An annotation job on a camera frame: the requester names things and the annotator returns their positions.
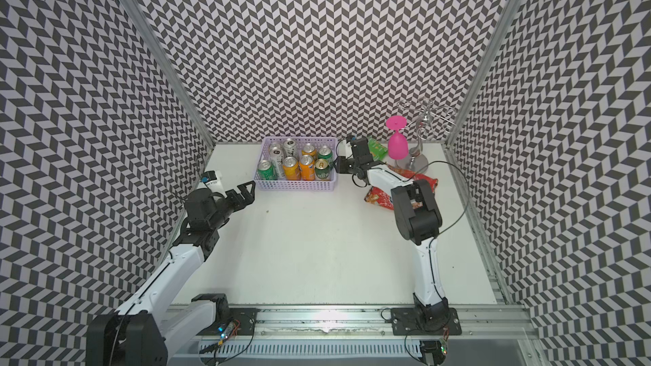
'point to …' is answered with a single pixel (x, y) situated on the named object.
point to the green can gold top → (322, 169)
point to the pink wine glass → (397, 142)
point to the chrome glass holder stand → (428, 119)
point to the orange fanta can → (291, 169)
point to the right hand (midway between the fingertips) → (337, 165)
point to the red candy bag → (381, 198)
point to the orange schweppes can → (307, 168)
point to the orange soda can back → (309, 150)
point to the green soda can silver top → (266, 170)
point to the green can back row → (325, 152)
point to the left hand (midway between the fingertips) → (245, 188)
